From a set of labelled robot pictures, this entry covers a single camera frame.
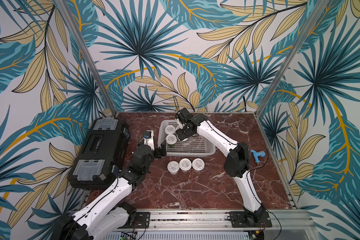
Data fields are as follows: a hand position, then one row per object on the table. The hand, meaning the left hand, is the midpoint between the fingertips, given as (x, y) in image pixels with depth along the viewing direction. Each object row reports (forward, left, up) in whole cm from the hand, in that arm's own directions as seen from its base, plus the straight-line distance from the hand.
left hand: (157, 142), depth 79 cm
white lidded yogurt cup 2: (+11, -6, -13) cm, 18 cm away
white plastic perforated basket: (+10, -22, -20) cm, 31 cm away
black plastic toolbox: (-6, +28, -4) cm, 29 cm away
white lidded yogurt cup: (+18, -5, -13) cm, 23 cm away
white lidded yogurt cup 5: (-5, -22, -14) cm, 27 cm away
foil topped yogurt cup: (-7, -8, -15) cm, 19 cm away
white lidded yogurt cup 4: (-6, -15, -14) cm, 21 cm away
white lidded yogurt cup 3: (+4, -14, -4) cm, 15 cm away
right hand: (+12, -14, -8) cm, 20 cm away
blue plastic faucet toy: (+4, -61, -18) cm, 64 cm away
